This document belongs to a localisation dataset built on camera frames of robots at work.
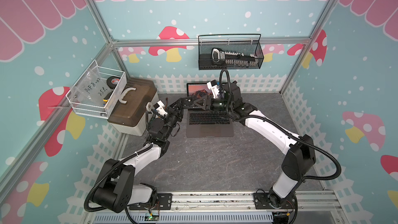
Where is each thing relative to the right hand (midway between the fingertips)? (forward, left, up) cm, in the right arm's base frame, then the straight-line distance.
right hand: (195, 103), depth 73 cm
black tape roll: (+14, +43, +3) cm, 46 cm away
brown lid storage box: (+2, +36, -11) cm, 38 cm away
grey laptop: (+9, -5, -31) cm, 32 cm away
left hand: (+2, +4, -1) cm, 5 cm away
